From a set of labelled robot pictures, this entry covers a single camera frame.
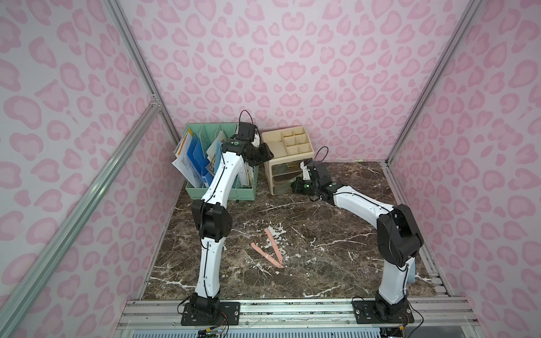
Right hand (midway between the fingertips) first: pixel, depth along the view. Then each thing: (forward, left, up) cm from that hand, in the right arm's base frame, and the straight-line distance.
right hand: (288, 184), depth 91 cm
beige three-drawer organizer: (+14, -1, +9) cm, 16 cm away
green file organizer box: (+10, +23, -15) cm, 29 cm away
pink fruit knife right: (-24, +5, -15) cm, 28 cm away
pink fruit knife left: (-27, +8, -15) cm, 32 cm away
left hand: (+10, +8, +9) cm, 16 cm away
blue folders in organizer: (+13, +42, +7) cm, 45 cm away
